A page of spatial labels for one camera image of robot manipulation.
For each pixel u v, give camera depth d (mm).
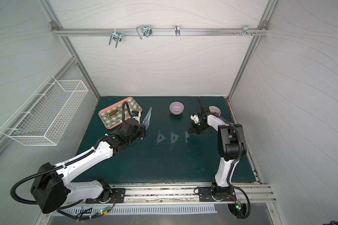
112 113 1074
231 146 513
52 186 386
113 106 1122
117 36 783
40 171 418
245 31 765
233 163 536
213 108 1074
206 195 733
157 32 785
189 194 750
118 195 738
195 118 914
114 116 1076
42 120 673
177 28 718
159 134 984
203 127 820
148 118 868
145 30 766
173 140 956
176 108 1108
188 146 940
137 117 721
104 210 689
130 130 612
